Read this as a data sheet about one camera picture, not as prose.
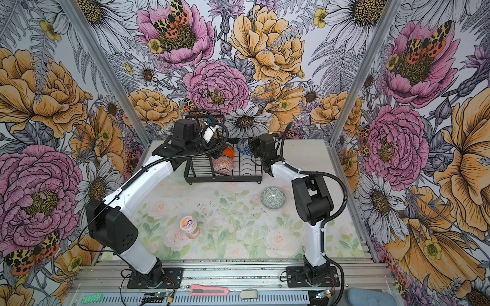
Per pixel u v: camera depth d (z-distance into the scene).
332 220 0.52
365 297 0.68
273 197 0.96
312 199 0.54
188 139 0.63
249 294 0.70
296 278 0.73
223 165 1.08
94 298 0.69
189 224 0.78
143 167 0.52
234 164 1.07
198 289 0.71
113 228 0.43
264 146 0.77
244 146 0.96
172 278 0.73
